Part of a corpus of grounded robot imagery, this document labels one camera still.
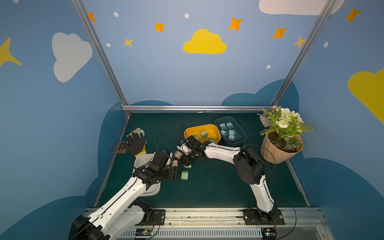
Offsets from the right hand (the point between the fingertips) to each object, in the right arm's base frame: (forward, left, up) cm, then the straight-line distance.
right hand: (186, 158), depth 95 cm
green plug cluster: (+20, -11, 0) cm, 23 cm away
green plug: (+29, -31, +1) cm, 42 cm away
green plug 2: (+17, -6, 0) cm, 18 cm away
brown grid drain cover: (+5, +46, 0) cm, 46 cm away
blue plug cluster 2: (+22, -26, 0) cm, 34 cm away
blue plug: (+18, -31, 0) cm, 35 cm away
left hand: (-11, +6, +8) cm, 15 cm away
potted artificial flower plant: (+8, -56, +14) cm, 59 cm away
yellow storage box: (+23, -17, +2) cm, 29 cm away
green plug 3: (-11, 0, 0) cm, 11 cm away
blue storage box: (+21, -38, -1) cm, 43 cm away
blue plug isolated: (+23, -31, 0) cm, 39 cm away
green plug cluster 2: (-7, -1, +1) cm, 7 cm away
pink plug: (+2, +5, +1) cm, 6 cm away
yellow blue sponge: (+20, +38, -1) cm, 43 cm away
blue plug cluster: (+28, -26, 0) cm, 38 cm away
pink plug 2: (-4, +7, 0) cm, 8 cm away
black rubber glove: (+8, +36, +1) cm, 37 cm away
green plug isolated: (+15, -17, 0) cm, 23 cm away
